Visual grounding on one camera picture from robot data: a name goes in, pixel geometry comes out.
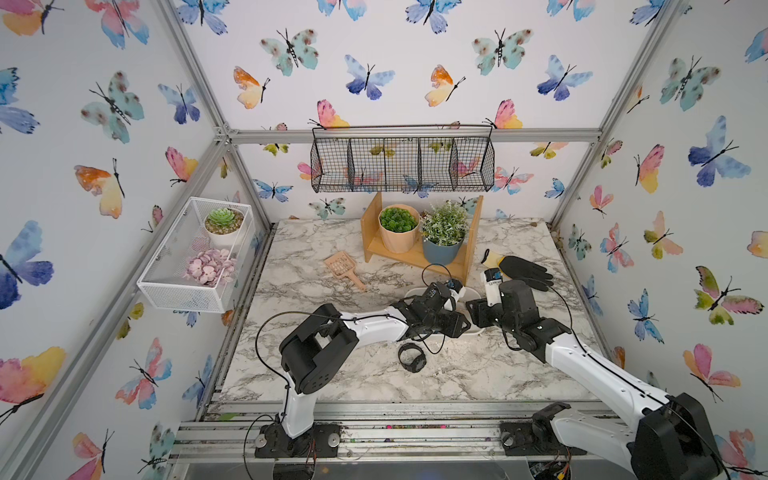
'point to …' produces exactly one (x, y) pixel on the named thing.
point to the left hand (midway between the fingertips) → (470, 323)
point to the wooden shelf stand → (372, 244)
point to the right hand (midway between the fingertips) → (477, 299)
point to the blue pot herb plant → (444, 227)
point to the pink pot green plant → (399, 227)
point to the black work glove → (521, 270)
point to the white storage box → (469, 294)
